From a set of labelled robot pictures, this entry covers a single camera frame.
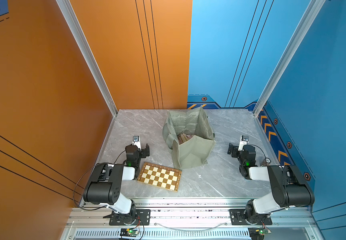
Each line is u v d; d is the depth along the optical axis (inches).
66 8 27.5
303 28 29.9
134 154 28.1
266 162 33.9
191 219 29.5
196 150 31.6
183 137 40.1
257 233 27.9
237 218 28.5
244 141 31.9
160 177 33.3
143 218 29.1
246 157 28.0
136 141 31.9
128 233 27.8
